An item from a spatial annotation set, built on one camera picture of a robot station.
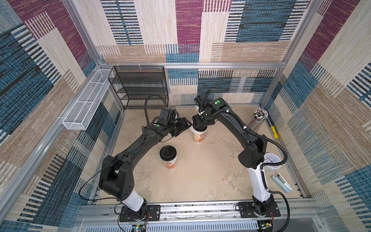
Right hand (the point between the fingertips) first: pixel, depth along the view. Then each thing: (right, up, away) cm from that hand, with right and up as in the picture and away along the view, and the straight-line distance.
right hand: (202, 125), depth 87 cm
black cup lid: (-19, -14, -12) cm, 26 cm away
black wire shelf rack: (-48, +30, +21) cm, 60 cm away
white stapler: (+43, -31, -5) cm, 53 cm away
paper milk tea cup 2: (-2, -7, +3) cm, 8 cm away
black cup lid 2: (-3, -1, -5) cm, 6 cm away
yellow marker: (+55, -6, +21) cm, 59 cm away
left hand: (-8, 0, -4) cm, 8 cm away
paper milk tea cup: (-18, -22, -6) cm, 29 cm away
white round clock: (+42, -20, +3) cm, 47 cm away
